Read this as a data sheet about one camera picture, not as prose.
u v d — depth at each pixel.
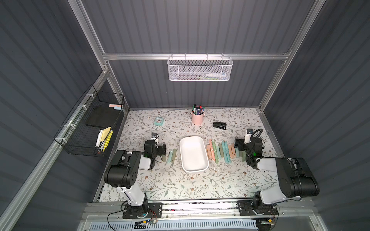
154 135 0.85
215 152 0.94
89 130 0.73
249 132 0.82
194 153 0.94
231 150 0.96
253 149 0.73
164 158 0.93
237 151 0.94
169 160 0.91
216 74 0.89
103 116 0.79
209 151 0.94
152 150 0.77
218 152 0.94
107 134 0.63
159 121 1.09
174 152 0.95
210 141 0.99
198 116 1.03
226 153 0.94
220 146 0.99
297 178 0.47
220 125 1.09
